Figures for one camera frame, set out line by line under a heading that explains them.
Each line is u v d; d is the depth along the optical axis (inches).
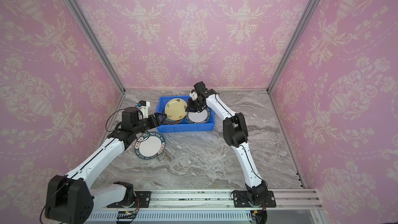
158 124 28.7
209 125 37.5
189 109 35.3
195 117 39.0
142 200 29.3
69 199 15.6
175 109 39.5
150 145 36.2
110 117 43.9
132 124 25.3
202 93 31.0
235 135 25.1
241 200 28.7
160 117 29.4
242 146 25.0
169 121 39.1
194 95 38.0
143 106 29.3
